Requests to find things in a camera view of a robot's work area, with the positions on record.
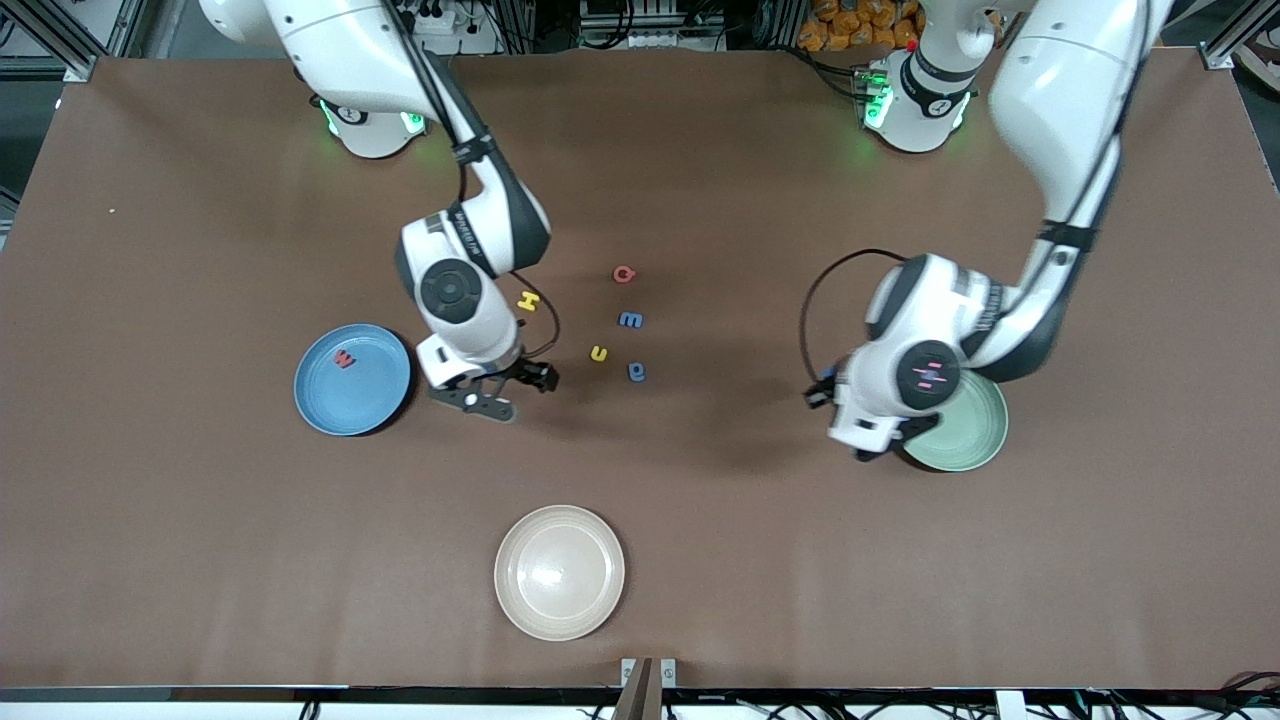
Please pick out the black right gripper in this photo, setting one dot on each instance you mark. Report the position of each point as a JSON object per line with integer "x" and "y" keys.
{"x": 522, "y": 369}

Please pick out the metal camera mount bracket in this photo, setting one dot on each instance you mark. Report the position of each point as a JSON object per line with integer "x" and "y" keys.
{"x": 640, "y": 700}

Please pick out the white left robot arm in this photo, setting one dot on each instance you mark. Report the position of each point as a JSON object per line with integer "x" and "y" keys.
{"x": 1060, "y": 80}

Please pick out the pile of orange packets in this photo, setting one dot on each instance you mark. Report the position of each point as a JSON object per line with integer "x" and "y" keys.
{"x": 850, "y": 25}

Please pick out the yellow foam letter H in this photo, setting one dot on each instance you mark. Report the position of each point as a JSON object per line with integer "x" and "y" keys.
{"x": 528, "y": 301}

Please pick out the aluminium frame profile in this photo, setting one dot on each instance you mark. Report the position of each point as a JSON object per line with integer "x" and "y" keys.
{"x": 1215, "y": 55}
{"x": 80, "y": 68}

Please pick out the pale green round plate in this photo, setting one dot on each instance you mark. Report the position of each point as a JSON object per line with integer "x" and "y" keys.
{"x": 975, "y": 430}

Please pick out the brown table mat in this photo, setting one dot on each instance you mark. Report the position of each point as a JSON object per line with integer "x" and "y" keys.
{"x": 200, "y": 500}

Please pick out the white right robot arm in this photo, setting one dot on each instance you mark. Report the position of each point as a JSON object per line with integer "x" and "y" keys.
{"x": 340, "y": 50}

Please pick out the white power strip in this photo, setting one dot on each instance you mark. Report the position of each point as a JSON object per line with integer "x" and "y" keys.
{"x": 440, "y": 20}

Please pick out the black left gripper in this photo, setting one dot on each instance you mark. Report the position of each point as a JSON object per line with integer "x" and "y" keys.
{"x": 917, "y": 426}

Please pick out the red foam letter w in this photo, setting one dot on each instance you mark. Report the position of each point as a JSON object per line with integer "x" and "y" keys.
{"x": 344, "y": 359}

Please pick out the red foam letter Q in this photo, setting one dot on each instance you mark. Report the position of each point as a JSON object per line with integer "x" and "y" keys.
{"x": 616, "y": 274}

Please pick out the beige round plate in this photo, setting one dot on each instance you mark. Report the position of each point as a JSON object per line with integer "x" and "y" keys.
{"x": 558, "y": 572}

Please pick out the blue round plate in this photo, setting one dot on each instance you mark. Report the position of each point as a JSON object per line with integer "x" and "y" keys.
{"x": 370, "y": 400}

